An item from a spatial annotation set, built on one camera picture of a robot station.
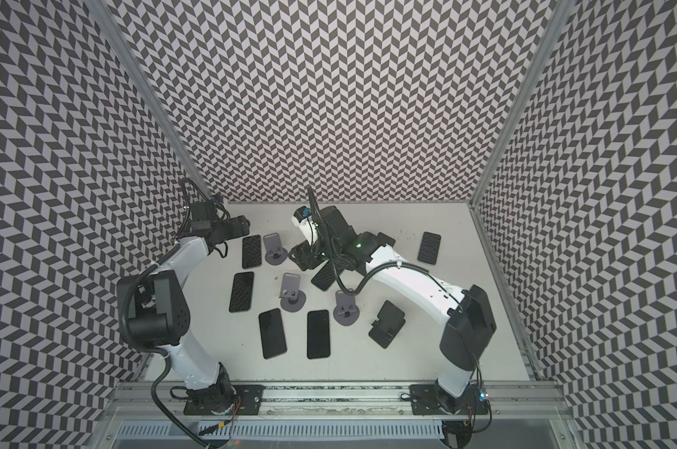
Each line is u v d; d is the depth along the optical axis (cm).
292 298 87
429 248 107
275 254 97
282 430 69
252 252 111
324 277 98
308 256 65
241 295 91
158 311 48
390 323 82
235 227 86
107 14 72
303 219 64
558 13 67
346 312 84
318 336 83
